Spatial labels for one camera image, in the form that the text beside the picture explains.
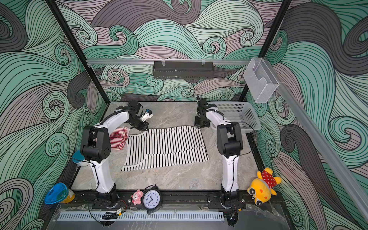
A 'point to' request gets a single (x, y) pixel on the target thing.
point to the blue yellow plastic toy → (59, 192)
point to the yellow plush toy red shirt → (261, 188)
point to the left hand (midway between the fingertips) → (147, 128)
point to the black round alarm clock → (151, 199)
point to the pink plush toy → (137, 197)
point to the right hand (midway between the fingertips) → (199, 125)
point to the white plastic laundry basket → (241, 112)
